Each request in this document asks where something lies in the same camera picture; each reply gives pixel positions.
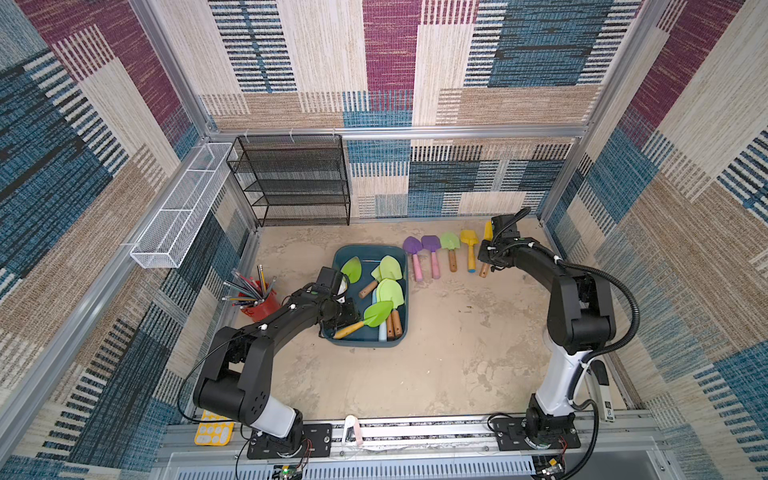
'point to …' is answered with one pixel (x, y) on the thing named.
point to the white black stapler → (597, 376)
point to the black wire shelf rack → (293, 180)
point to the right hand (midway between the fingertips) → (492, 257)
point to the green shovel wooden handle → (450, 240)
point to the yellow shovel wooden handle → (484, 269)
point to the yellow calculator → (214, 433)
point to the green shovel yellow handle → (348, 331)
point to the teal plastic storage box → (371, 313)
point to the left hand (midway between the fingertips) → (359, 317)
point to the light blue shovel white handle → (383, 331)
